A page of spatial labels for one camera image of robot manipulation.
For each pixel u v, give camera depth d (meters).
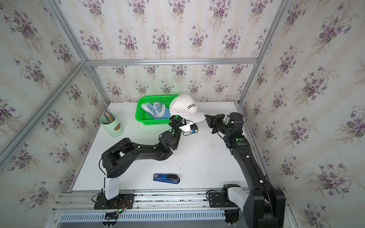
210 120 0.70
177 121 0.72
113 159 0.50
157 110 1.09
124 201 0.73
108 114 0.91
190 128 0.70
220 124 0.68
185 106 0.76
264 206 0.38
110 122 0.92
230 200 0.61
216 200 0.73
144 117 1.10
